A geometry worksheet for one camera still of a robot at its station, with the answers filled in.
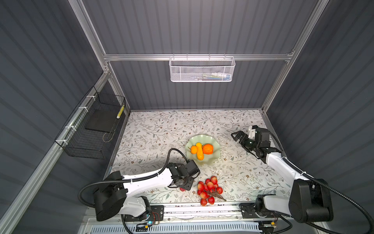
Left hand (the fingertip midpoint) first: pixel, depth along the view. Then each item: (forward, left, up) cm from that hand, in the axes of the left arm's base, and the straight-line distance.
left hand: (189, 183), depth 80 cm
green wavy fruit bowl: (+15, -13, -2) cm, 20 cm away
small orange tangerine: (+20, -4, +2) cm, 21 cm away
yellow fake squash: (+17, -8, 0) cm, 19 cm away
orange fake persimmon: (+20, -13, +3) cm, 24 cm away
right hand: (+21, -31, +10) cm, 39 cm away
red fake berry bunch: (-4, -10, -1) cm, 11 cm away
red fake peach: (-3, +4, -1) cm, 5 cm away
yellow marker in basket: (+34, +37, +24) cm, 56 cm away
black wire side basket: (+19, +49, +25) cm, 58 cm away
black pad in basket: (+26, +43, +27) cm, 56 cm away
